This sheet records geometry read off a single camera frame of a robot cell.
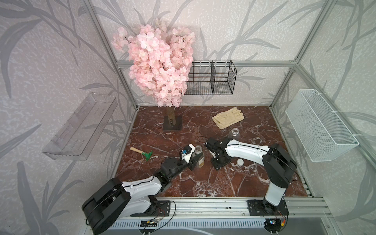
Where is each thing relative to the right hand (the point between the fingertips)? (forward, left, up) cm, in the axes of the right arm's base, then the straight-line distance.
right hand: (217, 164), depth 88 cm
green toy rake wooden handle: (+7, +45, 0) cm, 45 cm away
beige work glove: (+36, -9, -1) cm, 37 cm away
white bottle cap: (+2, -14, 0) cm, 14 cm away
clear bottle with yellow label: (-3, +11, +17) cm, 20 cm away
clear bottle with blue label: (+14, -10, +12) cm, 21 cm away
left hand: (+1, +11, +15) cm, 18 cm away
